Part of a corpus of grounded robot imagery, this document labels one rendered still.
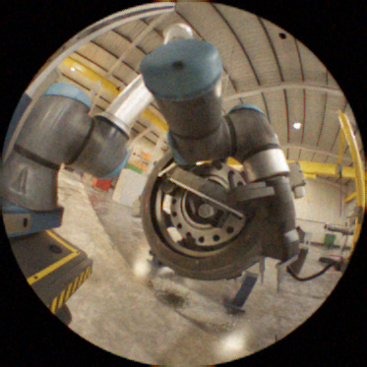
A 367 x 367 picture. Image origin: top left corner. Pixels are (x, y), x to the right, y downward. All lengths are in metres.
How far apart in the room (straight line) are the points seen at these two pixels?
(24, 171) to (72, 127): 0.14
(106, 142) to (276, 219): 0.41
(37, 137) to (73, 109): 0.10
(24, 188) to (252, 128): 0.44
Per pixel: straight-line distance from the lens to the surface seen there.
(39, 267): 0.32
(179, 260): 0.58
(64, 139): 0.32
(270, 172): 0.22
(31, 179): 0.30
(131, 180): 4.35
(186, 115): 0.16
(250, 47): 8.12
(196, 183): 0.55
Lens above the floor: 0.53
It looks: 11 degrees up
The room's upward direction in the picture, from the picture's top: 18 degrees clockwise
